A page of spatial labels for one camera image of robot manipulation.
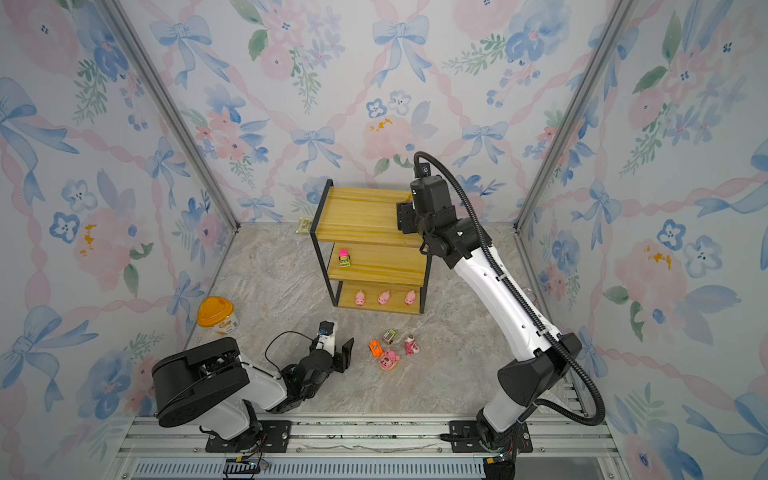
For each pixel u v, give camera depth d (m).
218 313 0.84
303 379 0.66
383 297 0.96
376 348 0.87
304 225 1.20
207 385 0.45
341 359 0.78
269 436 0.73
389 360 0.84
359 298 0.96
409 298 0.96
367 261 0.88
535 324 0.43
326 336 0.75
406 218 0.64
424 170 0.59
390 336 0.88
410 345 0.85
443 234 0.50
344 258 0.86
